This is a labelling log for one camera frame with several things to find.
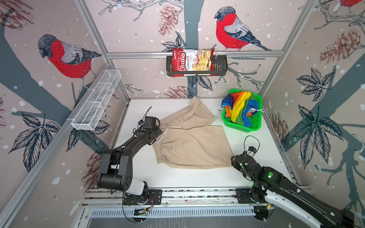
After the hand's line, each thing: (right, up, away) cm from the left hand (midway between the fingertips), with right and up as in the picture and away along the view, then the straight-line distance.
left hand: (155, 132), depth 92 cm
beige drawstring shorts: (+21, -7, +2) cm, 22 cm away
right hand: (+46, -15, -12) cm, 50 cm away
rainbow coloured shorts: (+58, +17, +4) cm, 60 cm away
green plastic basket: (+72, +6, +10) cm, 73 cm away
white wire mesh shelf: (-30, +20, -13) cm, 39 cm away
